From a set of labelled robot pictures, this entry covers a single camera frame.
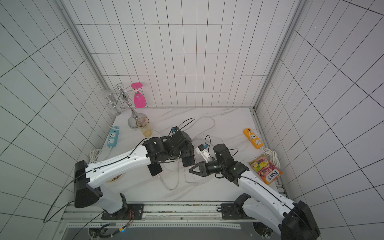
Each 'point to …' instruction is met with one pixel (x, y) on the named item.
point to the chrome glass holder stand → (132, 120)
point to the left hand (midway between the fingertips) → (185, 153)
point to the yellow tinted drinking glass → (143, 122)
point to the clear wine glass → (111, 104)
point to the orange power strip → (253, 138)
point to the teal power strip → (113, 138)
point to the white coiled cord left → (93, 155)
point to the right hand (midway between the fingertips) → (187, 173)
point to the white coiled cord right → (273, 156)
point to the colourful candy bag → (265, 169)
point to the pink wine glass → (139, 101)
